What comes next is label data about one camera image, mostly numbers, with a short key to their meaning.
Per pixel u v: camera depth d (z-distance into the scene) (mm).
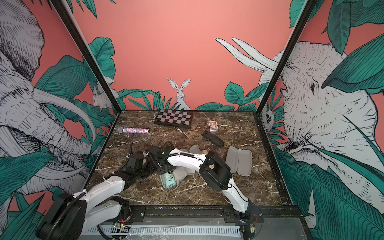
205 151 945
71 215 409
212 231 701
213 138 1016
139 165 705
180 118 1143
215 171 513
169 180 819
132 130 1041
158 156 675
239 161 925
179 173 837
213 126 1106
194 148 964
